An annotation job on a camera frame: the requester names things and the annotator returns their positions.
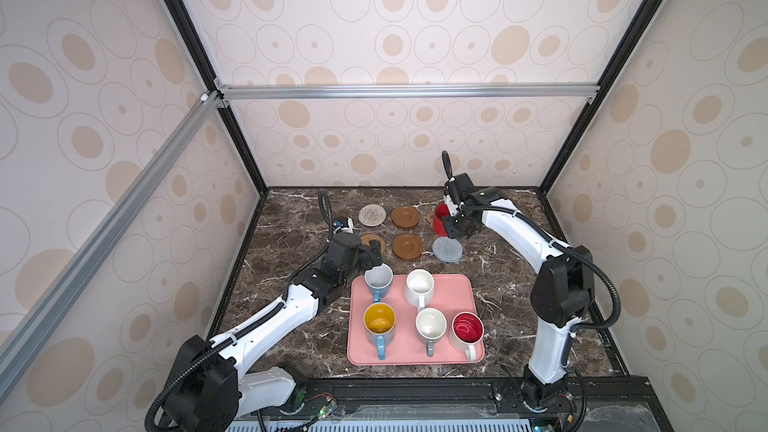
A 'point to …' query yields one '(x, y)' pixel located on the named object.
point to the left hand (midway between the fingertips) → (376, 242)
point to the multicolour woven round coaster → (372, 215)
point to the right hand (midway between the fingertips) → (454, 228)
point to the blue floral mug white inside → (379, 280)
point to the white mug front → (430, 325)
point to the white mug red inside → (467, 330)
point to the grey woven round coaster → (447, 249)
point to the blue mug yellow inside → (380, 325)
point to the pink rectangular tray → (453, 293)
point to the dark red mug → (441, 211)
